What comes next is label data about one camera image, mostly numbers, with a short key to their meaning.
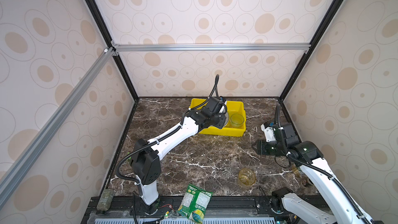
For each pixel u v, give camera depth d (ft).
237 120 3.18
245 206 2.46
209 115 1.99
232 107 3.79
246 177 2.68
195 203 2.39
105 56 2.72
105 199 2.39
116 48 2.96
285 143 1.74
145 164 1.45
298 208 1.82
